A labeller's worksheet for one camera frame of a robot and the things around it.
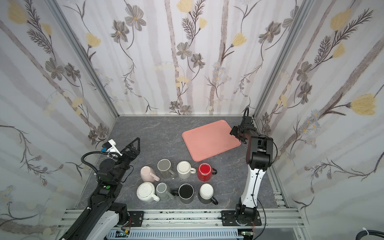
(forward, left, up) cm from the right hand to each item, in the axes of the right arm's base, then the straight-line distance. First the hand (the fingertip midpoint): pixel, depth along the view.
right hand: (233, 129), depth 107 cm
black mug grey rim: (-46, +32, +3) cm, 56 cm away
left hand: (-25, +59, +22) cm, 67 cm away
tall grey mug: (-32, +45, +5) cm, 55 cm away
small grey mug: (-46, +43, +6) cm, 63 cm away
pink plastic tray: (-8, +17, -4) cm, 19 cm away
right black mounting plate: (-56, +10, -1) cm, 57 cm away
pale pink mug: (-37, +53, +4) cm, 65 cm away
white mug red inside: (-33, +33, +3) cm, 47 cm away
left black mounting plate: (-57, +56, -3) cm, 80 cm away
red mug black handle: (-34, +22, +5) cm, 41 cm away
